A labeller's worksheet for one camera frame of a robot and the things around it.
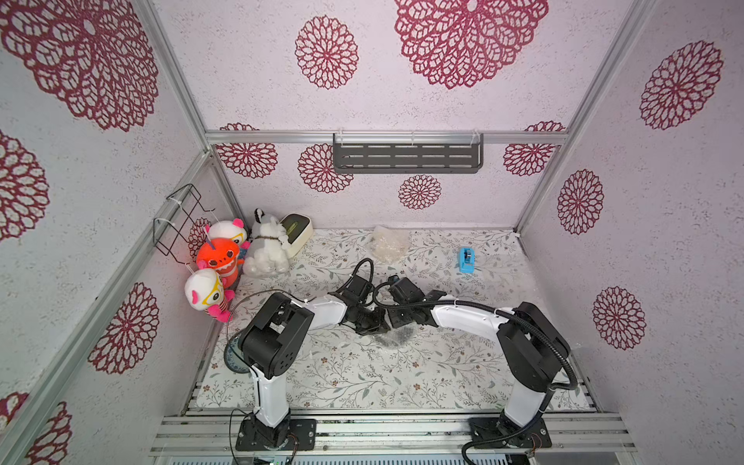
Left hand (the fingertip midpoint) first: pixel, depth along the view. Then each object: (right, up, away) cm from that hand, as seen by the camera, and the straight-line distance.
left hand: (390, 331), depth 91 cm
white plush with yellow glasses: (-52, +14, -12) cm, 55 cm away
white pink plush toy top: (-52, +32, +4) cm, 62 cm away
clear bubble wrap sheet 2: (+1, +28, +18) cm, 33 cm away
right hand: (+1, +6, +1) cm, 6 cm away
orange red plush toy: (-52, +24, -2) cm, 58 cm away
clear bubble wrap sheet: (+2, -1, -3) cm, 4 cm away
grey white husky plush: (-42, +29, +9) cm, 51 cm away
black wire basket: (-58, +29, -15) cm, 67 cm away
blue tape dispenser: (+30, +22, +16) cm, 40 cm away
